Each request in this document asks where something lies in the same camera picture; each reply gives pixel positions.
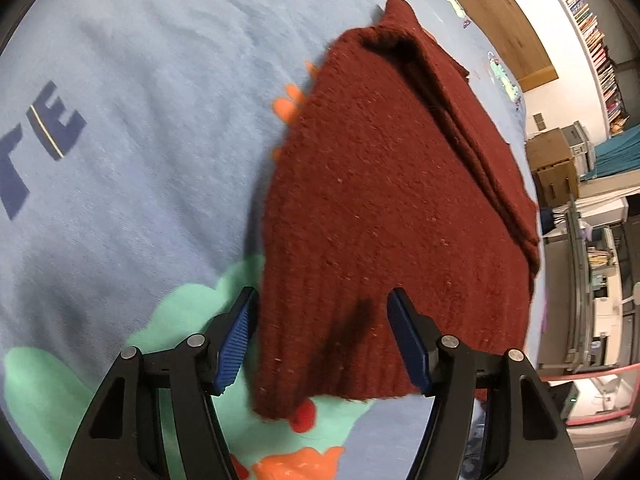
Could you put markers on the grey desk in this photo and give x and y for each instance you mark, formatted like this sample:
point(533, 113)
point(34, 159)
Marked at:
point(607, 285)

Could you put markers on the blue printed bed blanket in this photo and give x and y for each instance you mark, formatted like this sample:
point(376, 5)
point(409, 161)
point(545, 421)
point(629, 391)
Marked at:
point(125, 210)

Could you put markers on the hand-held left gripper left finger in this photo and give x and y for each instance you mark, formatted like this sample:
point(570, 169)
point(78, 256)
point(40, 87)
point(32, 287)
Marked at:
point(235, 345)

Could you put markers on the wall switch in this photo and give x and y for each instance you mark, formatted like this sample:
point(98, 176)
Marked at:
point(539, 123)

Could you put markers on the grey printer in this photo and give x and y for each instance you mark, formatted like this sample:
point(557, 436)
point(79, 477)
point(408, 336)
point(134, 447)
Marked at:
point(580, 147)

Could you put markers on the row of books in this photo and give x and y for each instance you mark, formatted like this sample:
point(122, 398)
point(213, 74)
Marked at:
point(595, 40)

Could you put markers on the dark red knit sweater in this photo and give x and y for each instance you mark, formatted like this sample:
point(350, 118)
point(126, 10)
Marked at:
point(390, 210)

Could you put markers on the wooden headboard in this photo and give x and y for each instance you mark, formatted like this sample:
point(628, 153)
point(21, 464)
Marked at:
point(500, 25)

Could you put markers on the teal curtain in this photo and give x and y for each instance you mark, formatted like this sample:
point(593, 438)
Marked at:
point(617, 157)

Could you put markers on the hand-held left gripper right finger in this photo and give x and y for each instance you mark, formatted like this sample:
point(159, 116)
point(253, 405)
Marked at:
point(407, 340)

